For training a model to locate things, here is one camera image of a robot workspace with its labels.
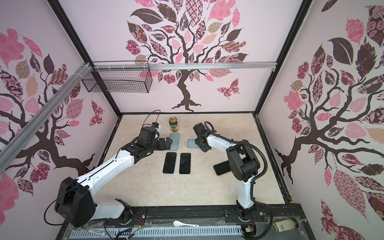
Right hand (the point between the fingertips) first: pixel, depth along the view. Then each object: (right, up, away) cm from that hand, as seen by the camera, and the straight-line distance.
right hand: (198, 142), depth 98 cm
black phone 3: (+15, -15, -8) cm, 23 cm away
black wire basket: (-66, +49, +24) cm, 85 cm away
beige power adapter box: (+40, -36, -29) cm, 61 cm away
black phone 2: (-9, -13, -5) cm, 17 cm away
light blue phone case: (-5, -2, +6) cm, 8 cm away
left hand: (-19, +1, -13) cm, 24 cm away
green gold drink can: (-18, +12, +5) cm, 22 cm away
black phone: (-19, -13, -5) cm, 23 cm away
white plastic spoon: (-11, -37, -26) cm, 47 cm away
